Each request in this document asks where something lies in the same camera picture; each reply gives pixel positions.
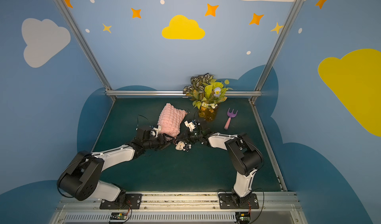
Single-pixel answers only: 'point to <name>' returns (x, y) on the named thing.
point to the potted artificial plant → (205, 93)
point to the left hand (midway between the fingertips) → (173, 138)
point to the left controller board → (118, 215)
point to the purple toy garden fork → (230, 114)
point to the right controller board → (243, 216)
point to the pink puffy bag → (170, 119)
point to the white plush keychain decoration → (181, 146)
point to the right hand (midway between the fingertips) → (178, 137)
